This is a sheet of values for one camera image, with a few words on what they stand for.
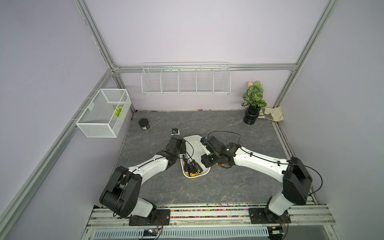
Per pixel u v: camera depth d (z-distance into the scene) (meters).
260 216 0.74
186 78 1.00
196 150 0.91
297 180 0.43
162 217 0.74
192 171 0.86
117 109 0.81
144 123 1.09
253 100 0.93
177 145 0.68
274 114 1.19
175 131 0.79
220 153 0.61
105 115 0.82
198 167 0.87
